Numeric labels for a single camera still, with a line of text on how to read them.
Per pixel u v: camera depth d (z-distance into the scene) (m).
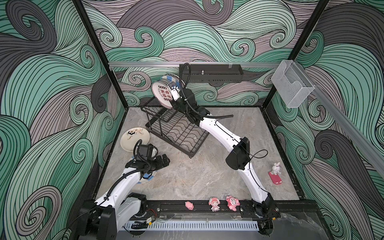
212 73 0.95
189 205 0.73
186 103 0.62
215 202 0.73
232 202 0.72
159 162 0.75
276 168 0.80
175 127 1.07
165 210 0.74
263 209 0.63
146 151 0.66
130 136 1.01
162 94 0.89
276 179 0.83
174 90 0.69
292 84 0.79
